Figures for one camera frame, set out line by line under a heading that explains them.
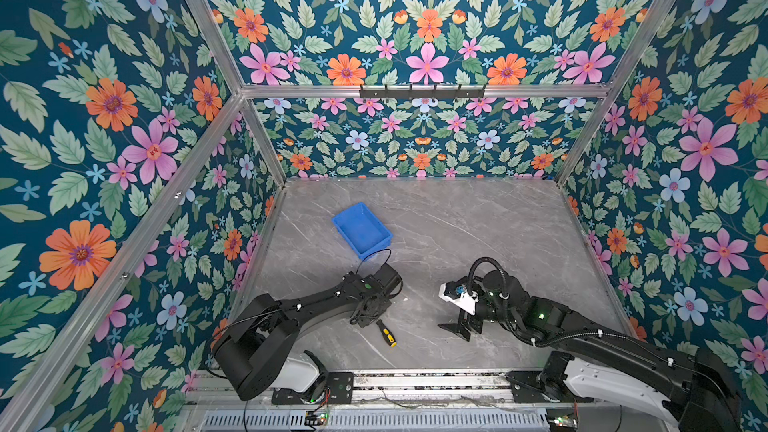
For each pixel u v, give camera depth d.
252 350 0.42
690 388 0.41
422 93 0.93
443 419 0.70
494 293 0.58
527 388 0.71
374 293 0.64
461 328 0.65
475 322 0.66
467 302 0.64
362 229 1.04
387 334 0.80
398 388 0.75
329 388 0.73
